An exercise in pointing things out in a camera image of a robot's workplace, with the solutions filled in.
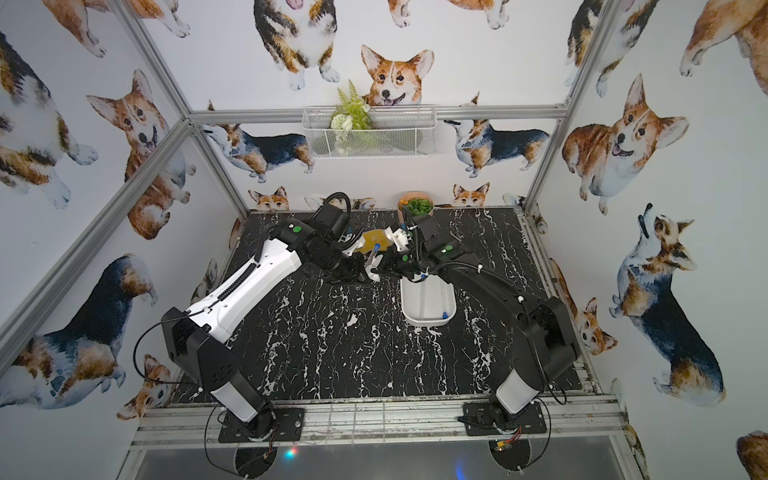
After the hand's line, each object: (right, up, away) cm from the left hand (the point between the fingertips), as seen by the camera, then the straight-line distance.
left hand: (373, 278), depth 75 cm
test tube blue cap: (0, +7, +7) cm, 10 cm away
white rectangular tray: (+16, -10, +20) cm, 28 cm away
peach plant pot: (+12, +22, +32) cm, 41 cm away
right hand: (-2, +2, +2) cm, 3 cm away
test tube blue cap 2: (+20, -14, +17) cm, 30 cm away
